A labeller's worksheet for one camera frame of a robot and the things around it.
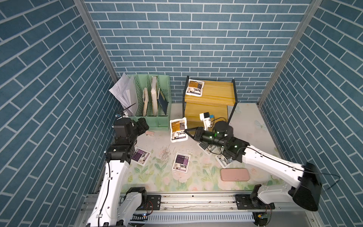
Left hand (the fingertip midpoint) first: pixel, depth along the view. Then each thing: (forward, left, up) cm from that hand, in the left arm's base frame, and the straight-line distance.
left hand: (144, 120), depth 74 cm
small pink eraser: (+9, +4, -26) cm, 28 cm away
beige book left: (+24, +5, -7) cm, 25 cm away
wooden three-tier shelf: (+12, -40, +6) cm, 42 cm away
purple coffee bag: (-12, -20, -27) cm, 36 cm away
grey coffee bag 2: (-10, -46, -27) cm, 55 cm away
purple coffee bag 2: (-8, +7, -27) cm, 29 cm away
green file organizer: (+18, +1, -25) cm, 30 cm away
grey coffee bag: (-3, -37, -25) cm, 45 cm away
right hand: (-9, -22, +3) cm, 24 cm away
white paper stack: (+25, +17, +1) cm, 30 cm away
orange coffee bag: (-5, -18, +2) cm, 19 cm away
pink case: (-18, -53, -30) cm, 63 cm away
